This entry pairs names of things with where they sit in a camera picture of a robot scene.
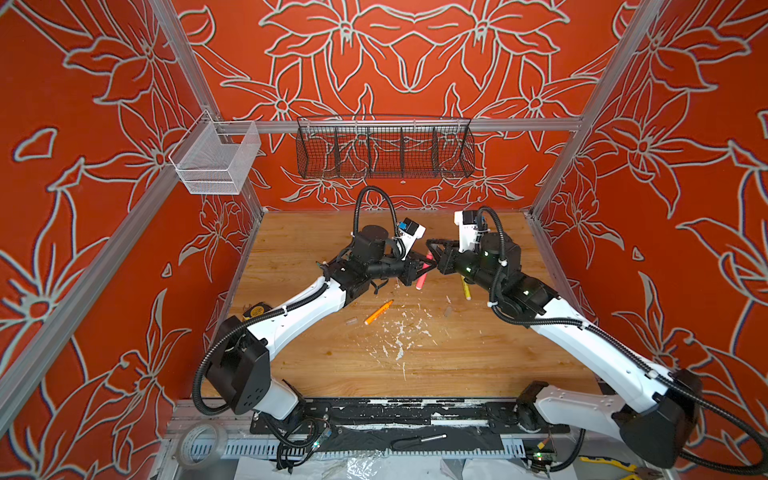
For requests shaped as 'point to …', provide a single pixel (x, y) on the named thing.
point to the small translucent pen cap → (352, 321)
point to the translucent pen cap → (448, 311)
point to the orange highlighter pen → (378, 312)
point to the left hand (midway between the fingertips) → (431, 255)
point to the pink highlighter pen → (422, 280)
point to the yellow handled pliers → (638, 473)
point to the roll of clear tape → (218, 451)
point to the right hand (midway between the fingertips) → (422, 245)
